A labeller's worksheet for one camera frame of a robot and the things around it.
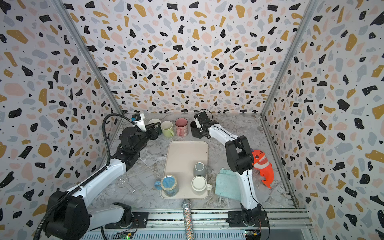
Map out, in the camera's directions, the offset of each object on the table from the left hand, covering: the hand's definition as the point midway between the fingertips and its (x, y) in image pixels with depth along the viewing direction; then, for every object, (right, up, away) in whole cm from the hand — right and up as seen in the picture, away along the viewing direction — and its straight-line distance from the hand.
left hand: (157, 121), depth 77 cm
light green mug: (-1, -3, +25) cm, 25 cm away
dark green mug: (+1, -3, +2) cm, 4 cm away
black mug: (+19, -6, +16) cm, 26 cm away
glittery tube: (+16, -42, -2) cm, 45 cm away
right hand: (+19, -4, +23) cm, 30 cm away
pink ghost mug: (+9, -2, +24) cm, 26 cm away
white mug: (+22, -33, +1) cm, 39 cm away
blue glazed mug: (+7, -32, -3) cm, 33 cm away
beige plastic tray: (+10, -23, +20) cm, 32 cm away
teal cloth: (+38, -36, +8) cm, 53 cm away
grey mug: (+22, -26, +4) cm, 35 cm away
